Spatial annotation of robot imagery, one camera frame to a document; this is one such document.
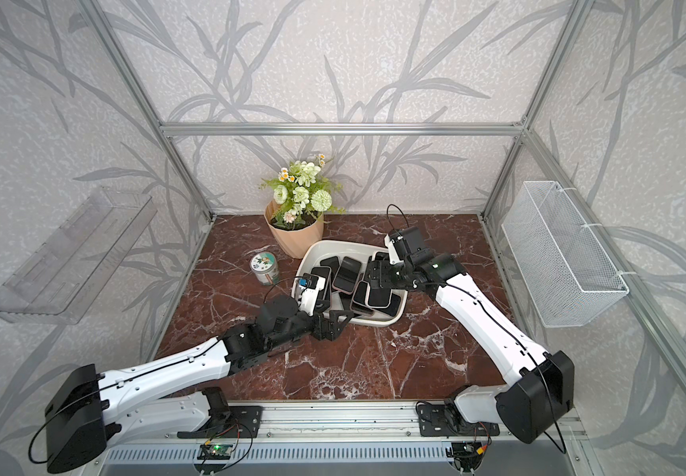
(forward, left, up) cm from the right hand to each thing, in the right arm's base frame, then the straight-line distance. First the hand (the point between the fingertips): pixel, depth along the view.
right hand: (377, 274), depth 78 cm
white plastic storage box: (+17, +22, -13) cm, 31 cm away
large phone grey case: (+1, +5, -16) cm, 17 cm away
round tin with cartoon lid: (+12, +36, -13) cm, 40 cm away
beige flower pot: (+19, +25, -5) cm, 32 cm away
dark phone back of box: (+20, +15, -22) cm, 33 cm away
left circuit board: (-37, +40, -21) cm, 58 cm away
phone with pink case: (+14, +17, -19) cm, 29 cm away
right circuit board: (-37, -22, -26) cm, 50 cm away
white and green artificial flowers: (+22, +21, +10) cm, 33 cm away
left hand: (-10, +9, -2) cm, 13 cm away
